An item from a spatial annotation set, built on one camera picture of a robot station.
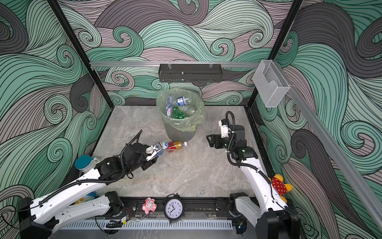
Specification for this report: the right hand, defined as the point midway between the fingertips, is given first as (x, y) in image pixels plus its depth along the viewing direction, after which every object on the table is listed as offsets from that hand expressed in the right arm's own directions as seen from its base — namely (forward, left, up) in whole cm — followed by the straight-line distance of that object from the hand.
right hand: (212, 136), depth 79 cm
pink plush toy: (-30, +33, -15) cm, 47 cm away
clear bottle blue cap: (+23, +16, +5) cm, 29 cm away
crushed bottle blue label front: (-14, +26, +9) cm, 30 cm away
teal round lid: (-9, +73, -10) cm, 74 cm away
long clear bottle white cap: (+24, +24, +5) cm, 35 cm away
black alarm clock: (-31, +21, -16) cm, 40 cm away
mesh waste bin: (+9, +21, -12) cm, 26 cm away
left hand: (-8, +31, +1) cm, 32 cm away
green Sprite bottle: (+9, +20, +9) cm, 23 cm away
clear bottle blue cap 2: (+17, +13, +3) cm, 21 cm away
